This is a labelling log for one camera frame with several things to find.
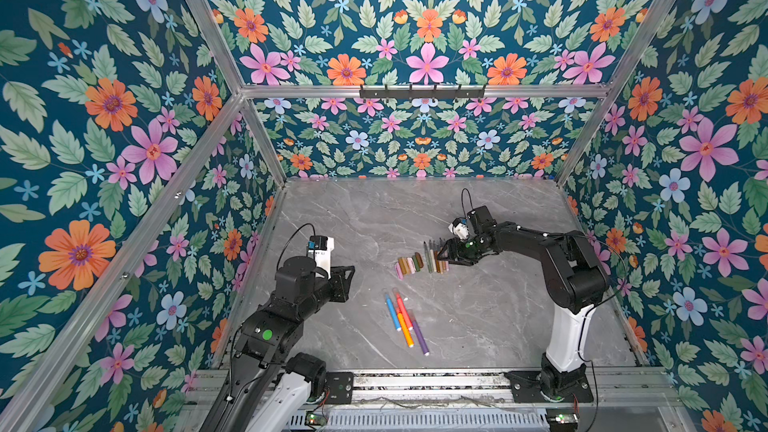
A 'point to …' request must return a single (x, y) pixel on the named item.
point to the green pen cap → (415, 263)
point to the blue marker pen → (392, 311)
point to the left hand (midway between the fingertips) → (356, 264)
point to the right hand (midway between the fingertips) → (444, 257)
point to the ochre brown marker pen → (439, 266)
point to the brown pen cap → (420, 259)
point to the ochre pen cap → (403, 265)
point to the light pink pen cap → (411, 265)
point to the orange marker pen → (404, 329)
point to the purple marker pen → (419, 334)
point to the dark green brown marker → (428, 257)
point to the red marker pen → (404, 311)
